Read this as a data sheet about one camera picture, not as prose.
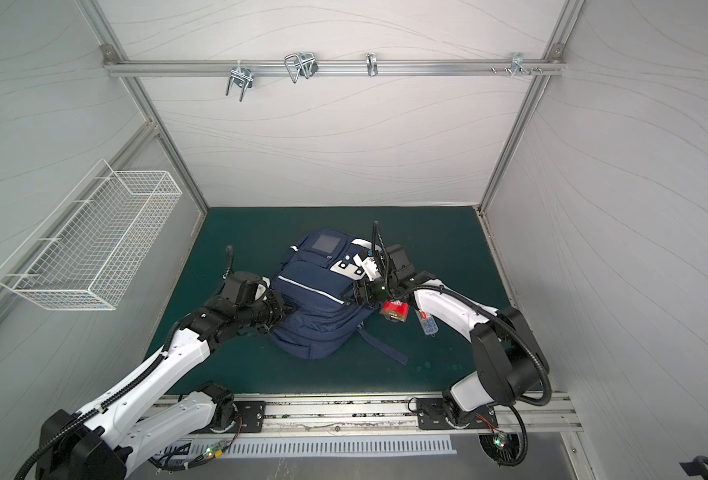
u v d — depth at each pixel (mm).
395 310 934
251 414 735
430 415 735
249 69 785
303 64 764
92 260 676
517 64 764
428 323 889
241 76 783
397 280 678
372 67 780
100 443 379
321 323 780
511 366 435
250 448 701
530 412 759
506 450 722
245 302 615
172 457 677
